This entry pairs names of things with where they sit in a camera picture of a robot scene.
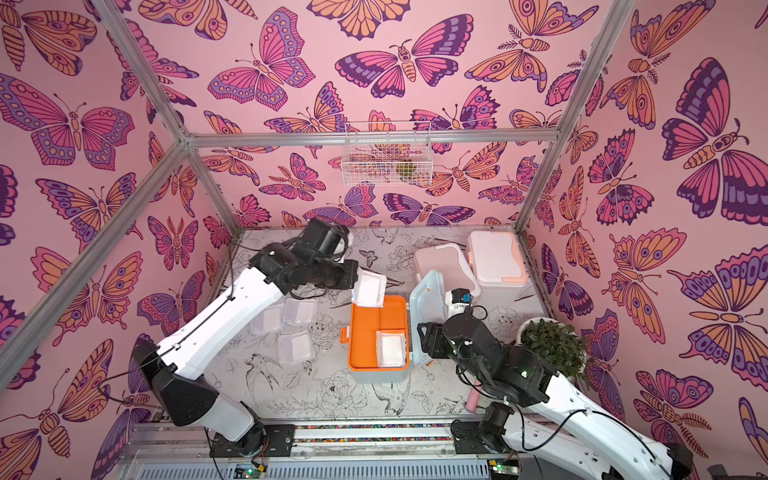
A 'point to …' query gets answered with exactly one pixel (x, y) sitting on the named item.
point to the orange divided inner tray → (366, 321)
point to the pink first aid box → (448, 259)
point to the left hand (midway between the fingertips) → (363, 276)
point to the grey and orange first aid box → (426, 304)
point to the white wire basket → (387, 154)
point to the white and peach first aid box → (499, 264)
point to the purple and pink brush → (472, 401)
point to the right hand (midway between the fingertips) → (427, 326)
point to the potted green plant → (559, 344)
